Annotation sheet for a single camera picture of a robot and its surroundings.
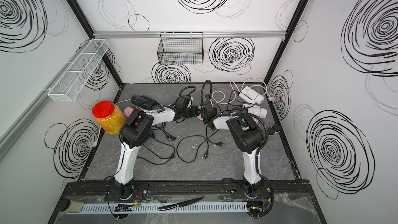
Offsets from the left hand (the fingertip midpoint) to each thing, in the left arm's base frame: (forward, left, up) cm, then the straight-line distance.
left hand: (199, 112), depth 102 cm
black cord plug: (-29, +13, -2) cm, 32 cm away
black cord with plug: (-27, -5, -1) cm, 28 cm away
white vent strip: (-51, -12, -3) cm, 52 cm away
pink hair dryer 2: (-29, -19, +32) cm, 47 cm away
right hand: (+2, -5, +2) cm, 6 cm away
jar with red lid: (-14, +47, +14) cm, 51 cm away
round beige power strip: (-7, -1, +4) cm, 8 cm away
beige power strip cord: (+17, -54, -4) cm, 56 cm away
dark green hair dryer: (+5, +36, +3) cm, 36 cm away
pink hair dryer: (-4, +45, +4) cm, 45 cm away
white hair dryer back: (+14, -35, +3) cm, 38 cm away
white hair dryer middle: (+1, -37, +4) cm, 37 cm away
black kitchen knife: (-52, +15, -2) cm, 54 cm away
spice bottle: (-15, -43, +8) cm, 47 cm away
